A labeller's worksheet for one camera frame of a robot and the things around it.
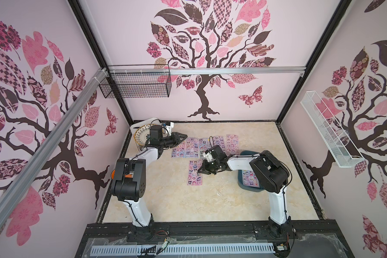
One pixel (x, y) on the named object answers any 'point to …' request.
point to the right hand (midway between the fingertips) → (197, 172)
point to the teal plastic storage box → (240, 180)
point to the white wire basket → (345, 152)
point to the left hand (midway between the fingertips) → (185, 138)
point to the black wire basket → (130, 81)
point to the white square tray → (151, 121)
